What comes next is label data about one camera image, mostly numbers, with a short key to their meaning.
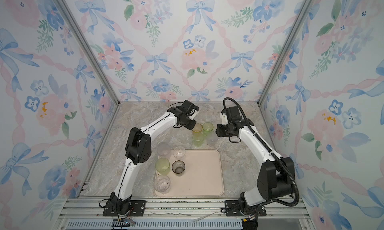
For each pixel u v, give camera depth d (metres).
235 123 0.60
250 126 0.57
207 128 1.03
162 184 0.81
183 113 0.75
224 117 0.80
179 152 0.93
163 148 0.93
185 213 0.73
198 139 0.98
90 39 0.86
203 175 0.85
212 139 0.97
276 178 0.43
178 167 0.86
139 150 0.59
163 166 0.86
